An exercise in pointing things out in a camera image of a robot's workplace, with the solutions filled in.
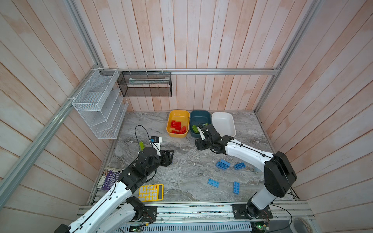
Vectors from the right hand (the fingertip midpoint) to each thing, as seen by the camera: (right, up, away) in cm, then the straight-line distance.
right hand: (199, 141), depth 90 cm
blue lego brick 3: (+8, -24, -6) cm, 26 cm away
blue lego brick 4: (+20, -25, -9) cm, 34 cm away
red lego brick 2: (-10, +7, +13) cm, 18 cm away
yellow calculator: (-29, -27, -11) cm, 42 cm away
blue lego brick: (+17, -14, -1) cm, 23 cm away
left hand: (-17, -5, -15) cm, 23 cm away
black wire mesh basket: (-37, +40, +13) cm, 56 cm away
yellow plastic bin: (-12, +18, +30) cm, 37 cm away
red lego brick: (-15, +10, +20) cm, 27 cm away
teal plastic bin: (+2, +16, +25) cm, 29 cm away
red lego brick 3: (-17, +5, +15) cm, 23 cm away
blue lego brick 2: (+14, -15, -1) cm, 20 cm away
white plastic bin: (+23, +12, +25) cm, 36 cm away
